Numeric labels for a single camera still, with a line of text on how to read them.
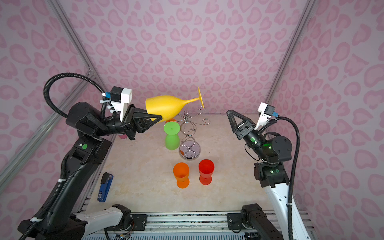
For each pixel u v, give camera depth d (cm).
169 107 45
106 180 91
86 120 37
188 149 98
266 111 47
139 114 43
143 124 45
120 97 37
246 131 46
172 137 76
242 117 53
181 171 77
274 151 40
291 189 42
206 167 76
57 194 37
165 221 75
